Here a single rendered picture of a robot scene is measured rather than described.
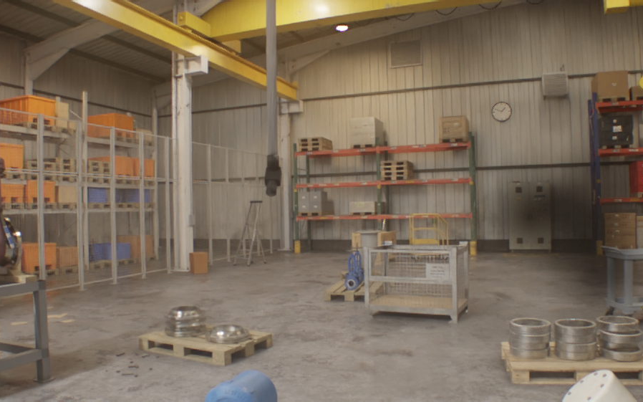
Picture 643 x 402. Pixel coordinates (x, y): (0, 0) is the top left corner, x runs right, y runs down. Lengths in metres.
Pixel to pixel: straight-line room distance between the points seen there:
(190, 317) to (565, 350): 3.67
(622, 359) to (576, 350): 0.39
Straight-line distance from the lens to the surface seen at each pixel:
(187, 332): 5.69
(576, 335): 4.76
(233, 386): 1.39
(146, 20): 11.99
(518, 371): 4.59
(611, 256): 7.00
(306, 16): 12.66
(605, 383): 0.58
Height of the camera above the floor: 1.49
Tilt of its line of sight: 1 degrees up
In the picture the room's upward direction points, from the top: 1 degrees counter-clockwise
